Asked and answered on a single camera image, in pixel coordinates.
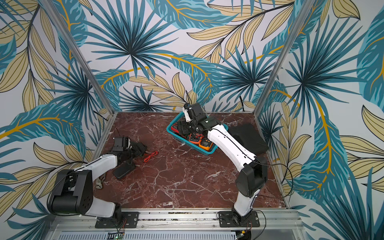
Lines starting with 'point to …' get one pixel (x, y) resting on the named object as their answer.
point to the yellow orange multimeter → (206, 144)
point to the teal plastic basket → (185, 140)
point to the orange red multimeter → (195, 138)
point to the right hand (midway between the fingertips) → (183, 125)
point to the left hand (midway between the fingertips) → (141, 151)
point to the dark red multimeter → (174, 127)
